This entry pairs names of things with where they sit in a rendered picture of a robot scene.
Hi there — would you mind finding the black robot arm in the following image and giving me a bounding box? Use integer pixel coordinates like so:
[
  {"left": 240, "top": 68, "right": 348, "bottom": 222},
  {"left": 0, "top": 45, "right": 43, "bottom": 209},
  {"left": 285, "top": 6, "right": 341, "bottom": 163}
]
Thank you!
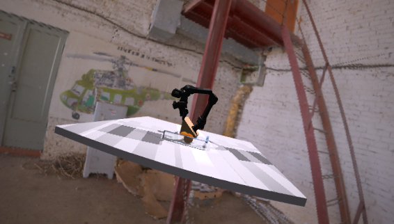
[{"left": 171, "top": 85, "right": 218, "bottom": 133}]

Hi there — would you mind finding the clear l-shaped wall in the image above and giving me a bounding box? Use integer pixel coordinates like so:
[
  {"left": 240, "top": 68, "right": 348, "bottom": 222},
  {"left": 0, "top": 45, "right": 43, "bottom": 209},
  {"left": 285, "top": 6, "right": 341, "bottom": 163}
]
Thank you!
[{"left": 163, "top": 131, "right": 208, "bottom": 150}]

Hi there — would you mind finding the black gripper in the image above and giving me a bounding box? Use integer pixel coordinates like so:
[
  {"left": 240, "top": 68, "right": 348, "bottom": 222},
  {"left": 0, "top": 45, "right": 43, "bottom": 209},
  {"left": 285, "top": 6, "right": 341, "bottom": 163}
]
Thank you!
[{"left": 177, "top": 98, "right": 189, "bottom": 120}]

